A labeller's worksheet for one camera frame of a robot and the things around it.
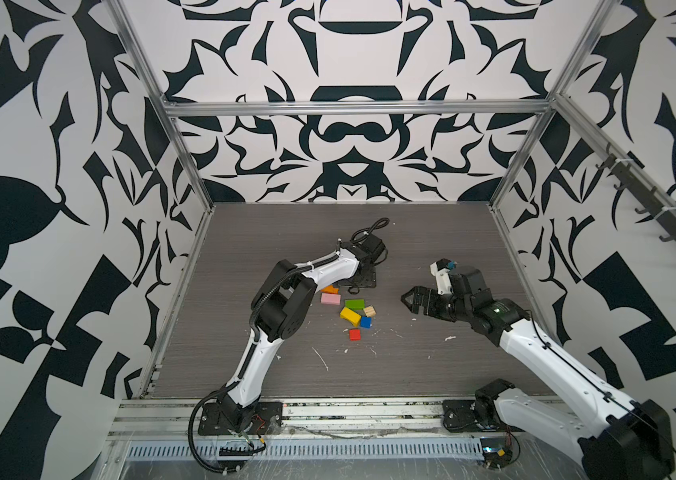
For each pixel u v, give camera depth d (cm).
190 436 69
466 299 61
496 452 71
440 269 74
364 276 89
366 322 90
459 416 74
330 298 94
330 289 95
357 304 93
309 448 71
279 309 55
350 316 89
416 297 71
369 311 91
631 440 38
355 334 87
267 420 74
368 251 81
